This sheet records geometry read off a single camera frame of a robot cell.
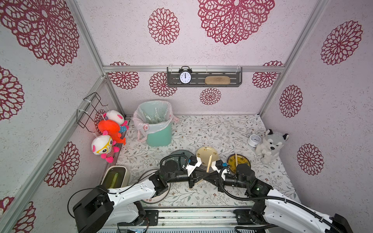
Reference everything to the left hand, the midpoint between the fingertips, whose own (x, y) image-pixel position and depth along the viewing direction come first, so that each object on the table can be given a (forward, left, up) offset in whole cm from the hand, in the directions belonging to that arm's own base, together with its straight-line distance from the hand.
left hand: (208, 174), depth 69 cm
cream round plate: (+23, -2, -21) cm, 31 cm away
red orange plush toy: (+30, +56, -3) cm, 64 cm away
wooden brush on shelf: (+54, -9, +16) cm, 57 cm away
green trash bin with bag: (+41, +33, -7) cm, 53 cm away
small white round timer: (+31, -37, -17) cm, 51 cm away
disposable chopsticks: (+15, -22, -18) cm, 32 cm away
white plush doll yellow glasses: (+16, +56, 0) cm, 58 cm away
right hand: (0, +2, -1) cm, 2 cm away
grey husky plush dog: (+18, -38, -6) cm, 42 cm away
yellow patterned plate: (+18, -26, -20) cm, 38 cm away
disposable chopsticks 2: (+2, 0, +9) cm, 9 cm away
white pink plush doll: (+39, +55, -2) cm, 67 cm away
